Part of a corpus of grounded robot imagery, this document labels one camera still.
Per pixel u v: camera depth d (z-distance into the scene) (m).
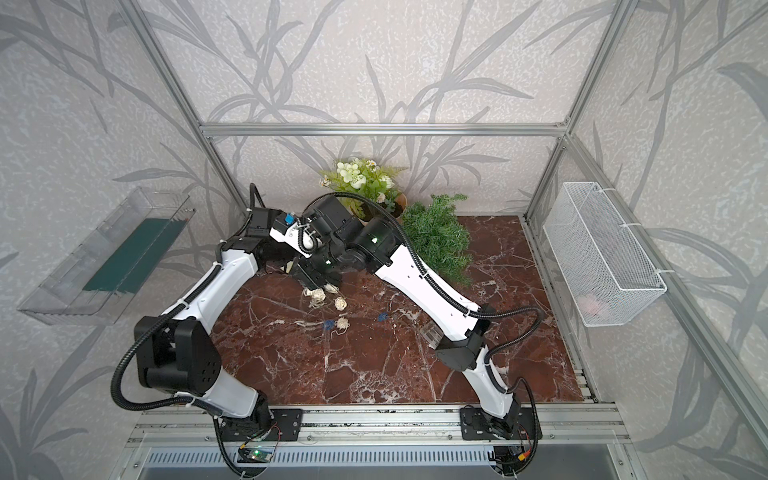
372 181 0.91
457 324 0.46
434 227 0.77
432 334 0.89
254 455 0.71
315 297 0.68
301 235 0.54
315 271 0.55
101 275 0.64
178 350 0.43
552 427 0.74
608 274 0.61
